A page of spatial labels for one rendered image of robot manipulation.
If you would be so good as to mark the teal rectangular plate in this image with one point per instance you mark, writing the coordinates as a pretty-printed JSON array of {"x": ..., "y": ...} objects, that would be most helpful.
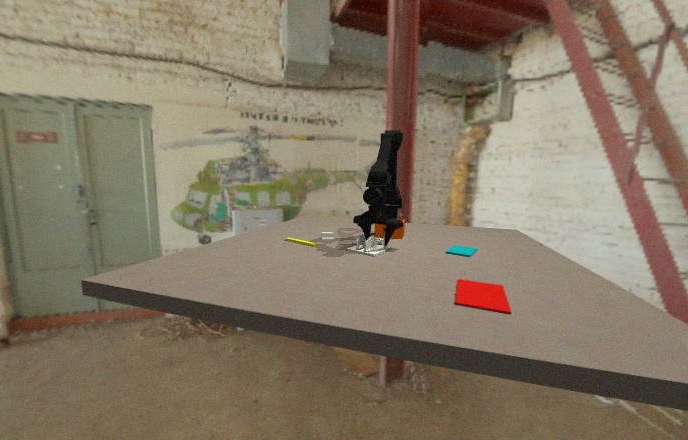
[{"x": 461, "y": 251}]

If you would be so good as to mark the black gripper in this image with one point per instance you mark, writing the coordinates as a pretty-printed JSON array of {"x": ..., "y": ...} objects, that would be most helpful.
[{"x": 392, "y": 224}]

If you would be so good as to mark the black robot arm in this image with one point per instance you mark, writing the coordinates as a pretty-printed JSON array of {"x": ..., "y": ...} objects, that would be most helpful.
[{"x": 382, "y": 179}]

